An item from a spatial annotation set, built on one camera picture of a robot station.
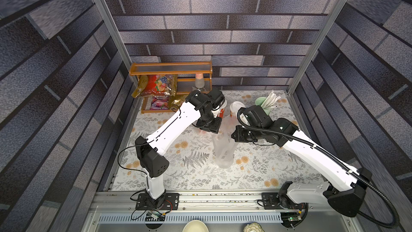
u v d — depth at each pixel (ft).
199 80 3.22
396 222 1.14
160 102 3.56
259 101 3.20
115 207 2.39
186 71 3.03
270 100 3.03
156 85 3.11
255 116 1.74
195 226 2.15
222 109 3.00
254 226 2.20
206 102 1.66
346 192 1.29
